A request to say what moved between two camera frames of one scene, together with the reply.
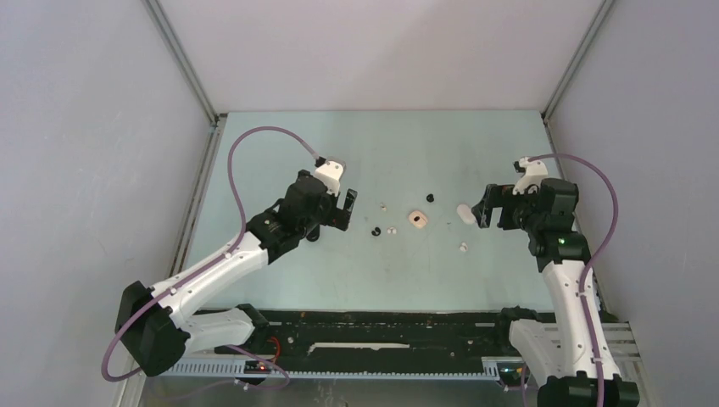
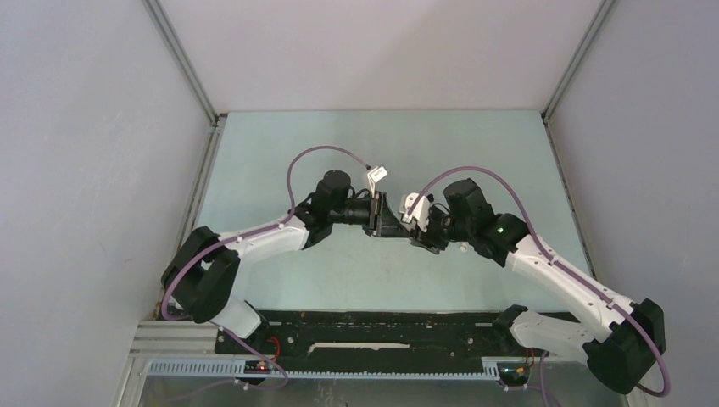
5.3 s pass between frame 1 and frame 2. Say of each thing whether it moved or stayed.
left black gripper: moved
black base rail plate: stayed
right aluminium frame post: stayed
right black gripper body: moved
